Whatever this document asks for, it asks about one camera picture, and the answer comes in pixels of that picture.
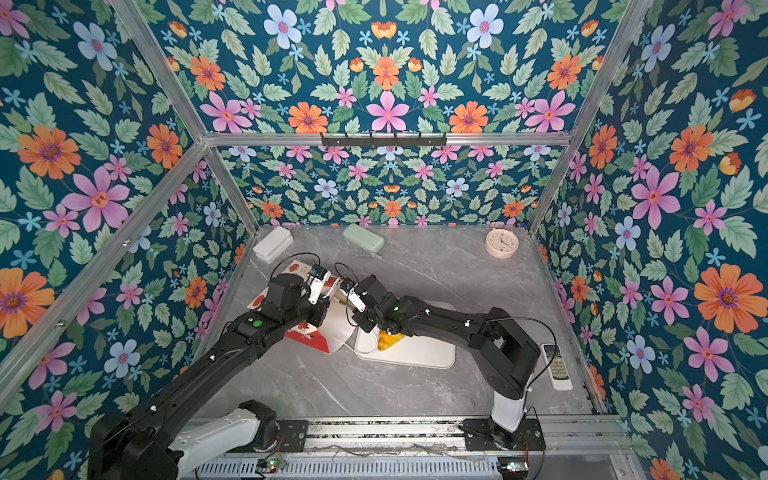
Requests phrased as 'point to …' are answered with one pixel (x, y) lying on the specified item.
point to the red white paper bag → (335, 328)
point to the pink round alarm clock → (501, 243)
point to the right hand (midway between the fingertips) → (359, 305)
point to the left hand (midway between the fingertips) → (330, 291)
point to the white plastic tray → (409, 350)
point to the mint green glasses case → (364, 238)
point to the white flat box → (273, 245)
